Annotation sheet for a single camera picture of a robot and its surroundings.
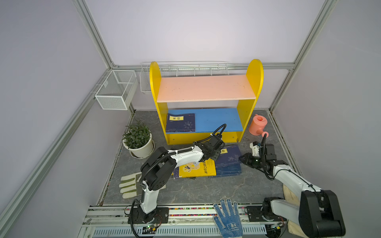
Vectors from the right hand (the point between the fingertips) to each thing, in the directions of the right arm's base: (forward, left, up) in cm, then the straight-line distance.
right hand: (241, 159), depth 88 cm
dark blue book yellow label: (+20, +36, +10) cm, 43 cm away
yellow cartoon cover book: (-7, +26, +2) cm, 27 cm away
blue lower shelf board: (+23, +18, +9) cm, 30 cm away
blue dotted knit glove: (-31, +11, -5) cm, 33 cm away
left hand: (+4, +15, 0) cm, 16 cm away
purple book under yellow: (-9, +38, +1) cm, 39 cm away
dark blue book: (+4, +6, -1) cm, 7 cm away
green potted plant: (+9, +62, +13) cm, 64 cm away
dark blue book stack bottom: (-6, +8, -3) cm, 10 cm away
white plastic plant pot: (+1, +57, +10) cm, 58 cm away
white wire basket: (+47, +36, +32) cm, 67 cm away
